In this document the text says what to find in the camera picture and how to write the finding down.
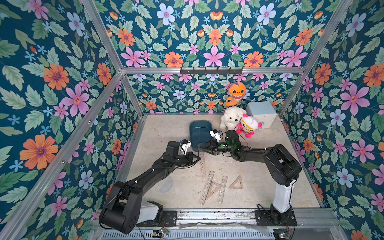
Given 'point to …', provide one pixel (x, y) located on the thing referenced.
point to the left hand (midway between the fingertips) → (201, 157)
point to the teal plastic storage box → (199, 132)
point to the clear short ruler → (222, 189)
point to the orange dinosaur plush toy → (237, 91)
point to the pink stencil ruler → (202, 165)
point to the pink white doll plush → (248, 125)
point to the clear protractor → (167, 184)
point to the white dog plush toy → (231, 117)
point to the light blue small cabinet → (264, 111)
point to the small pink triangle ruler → (237, 184)
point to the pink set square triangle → (214, 187)
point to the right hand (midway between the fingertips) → (202, 148)
